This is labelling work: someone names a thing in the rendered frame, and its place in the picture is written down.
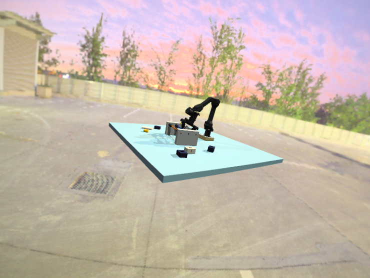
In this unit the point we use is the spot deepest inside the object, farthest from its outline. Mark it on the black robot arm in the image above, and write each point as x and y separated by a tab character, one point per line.
194	112

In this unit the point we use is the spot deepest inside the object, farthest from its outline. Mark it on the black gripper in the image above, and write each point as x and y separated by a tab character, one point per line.
191	123

